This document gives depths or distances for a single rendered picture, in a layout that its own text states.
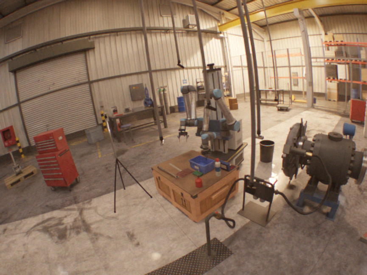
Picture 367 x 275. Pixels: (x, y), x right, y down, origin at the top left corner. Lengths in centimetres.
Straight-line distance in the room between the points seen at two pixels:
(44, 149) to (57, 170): 51
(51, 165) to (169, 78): 825
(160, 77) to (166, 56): 138
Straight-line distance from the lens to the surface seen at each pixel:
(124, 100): 928
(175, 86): 1033
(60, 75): 933
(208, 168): 215
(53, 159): 351
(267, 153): 327
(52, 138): 347
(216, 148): 313
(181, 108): 966
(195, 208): 192
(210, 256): 183
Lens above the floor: 158
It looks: 18 degrees down
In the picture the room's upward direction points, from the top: 8 degrees counter-clockwise
